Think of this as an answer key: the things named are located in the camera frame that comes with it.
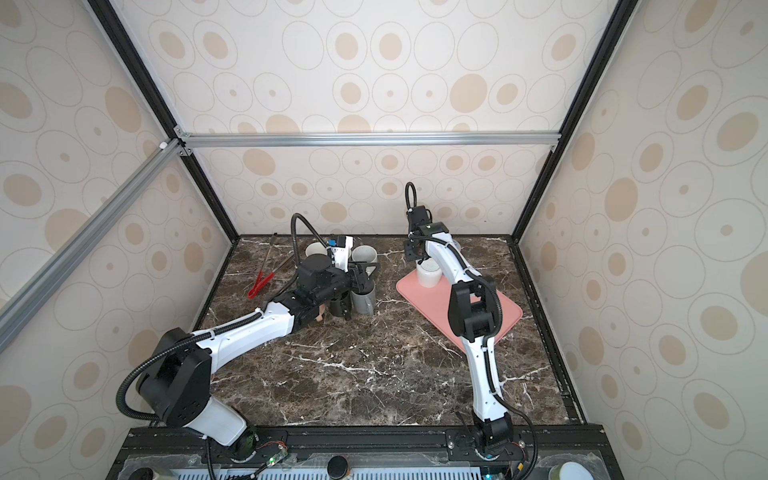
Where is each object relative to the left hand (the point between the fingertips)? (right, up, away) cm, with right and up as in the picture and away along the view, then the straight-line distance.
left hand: (383, 262), depth 77 cm
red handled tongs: (-43, -5, +29) cm, 52 cm away
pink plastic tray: (+17, -14, +23) cm, 32 cm away
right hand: (+12, +5, +26) cm, 29 cm away
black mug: (-15, -14, +16) cm, 26 cm away
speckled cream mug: (-6, +3, +25) cm, 26 cm away
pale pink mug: (-26, +5, +32) cm, 41 cm away
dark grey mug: (-6, -13, +15) cm, 21 cm away
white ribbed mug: (+15, -3, +22) cm, 27 cm away
